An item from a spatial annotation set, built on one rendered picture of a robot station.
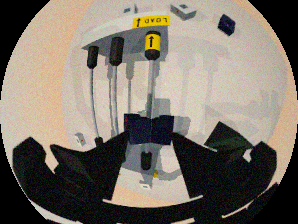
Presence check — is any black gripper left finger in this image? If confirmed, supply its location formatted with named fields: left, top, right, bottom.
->
left=49, top=131, right=129, bottom=201

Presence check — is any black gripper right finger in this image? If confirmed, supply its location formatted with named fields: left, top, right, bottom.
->
left=172, top=132, right=246, bottom=198

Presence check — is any white square block with rectangular hole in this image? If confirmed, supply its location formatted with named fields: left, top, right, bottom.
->
left=73, top=132, right=86, bottom=147

